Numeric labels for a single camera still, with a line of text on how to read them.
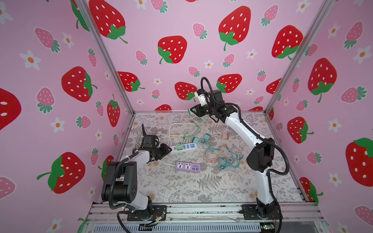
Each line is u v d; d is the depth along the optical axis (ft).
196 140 3.33
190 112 2.82
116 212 2.15
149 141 2.45
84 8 2.25
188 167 2.89
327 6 2.25
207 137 3.40
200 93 2.46
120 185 1.44
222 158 3.07
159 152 2.70
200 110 2.49
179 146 3.04
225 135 3.41
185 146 3.21
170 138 3.41
